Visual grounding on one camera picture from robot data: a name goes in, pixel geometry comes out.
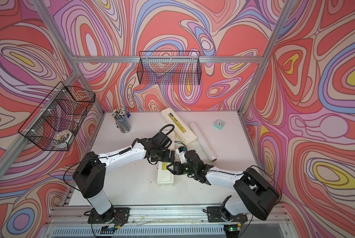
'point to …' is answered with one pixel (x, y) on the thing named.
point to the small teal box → (219, 124)
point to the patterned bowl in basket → (63, 136)
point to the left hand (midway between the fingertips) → (171, 159)
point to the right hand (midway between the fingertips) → (171, 172)
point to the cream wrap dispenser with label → (165, 177)
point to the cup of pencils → (122, 120)
